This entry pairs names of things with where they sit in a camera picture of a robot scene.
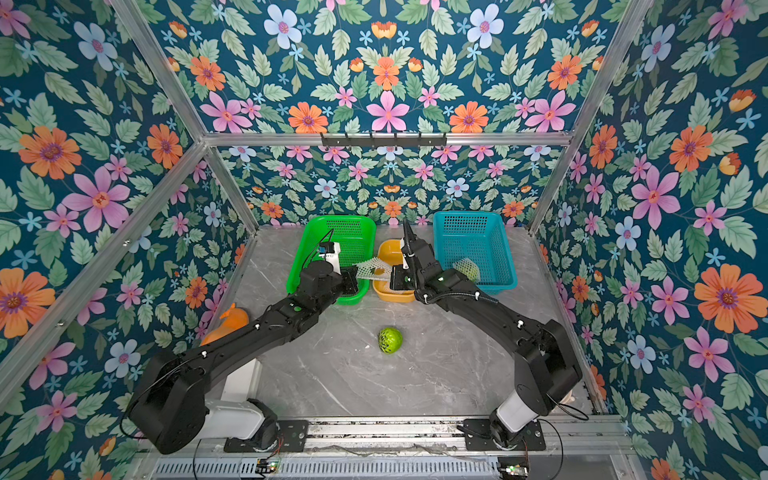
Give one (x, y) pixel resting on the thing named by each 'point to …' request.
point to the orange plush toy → (234, 319)
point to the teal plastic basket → (484, 238)
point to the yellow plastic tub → (391, 252)
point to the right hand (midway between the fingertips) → (399, 266)
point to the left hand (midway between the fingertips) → (361, 265)
